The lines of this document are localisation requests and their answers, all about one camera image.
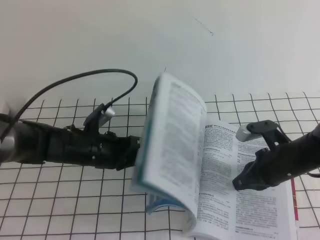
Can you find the white show catalogue book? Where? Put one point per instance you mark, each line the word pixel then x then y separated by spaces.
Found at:
pixel 188 160

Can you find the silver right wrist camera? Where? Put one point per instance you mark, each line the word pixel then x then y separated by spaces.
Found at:
pixel 270 131

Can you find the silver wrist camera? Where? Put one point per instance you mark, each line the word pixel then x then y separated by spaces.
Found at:
pixel 270 131
pixel 100 116

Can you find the white black-grid tablecloth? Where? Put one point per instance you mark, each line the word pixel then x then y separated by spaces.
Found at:
pixel 57 201

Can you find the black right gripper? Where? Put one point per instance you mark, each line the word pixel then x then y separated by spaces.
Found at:
pixel 269 169

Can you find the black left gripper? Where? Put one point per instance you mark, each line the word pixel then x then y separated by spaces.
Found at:
pixel 101 151

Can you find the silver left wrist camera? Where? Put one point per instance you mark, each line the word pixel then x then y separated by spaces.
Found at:
pixel 100 116

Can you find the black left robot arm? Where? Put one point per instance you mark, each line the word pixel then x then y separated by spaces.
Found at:
pixel 36 143

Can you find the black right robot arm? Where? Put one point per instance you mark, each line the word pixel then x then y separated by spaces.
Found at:
pixel 304 154

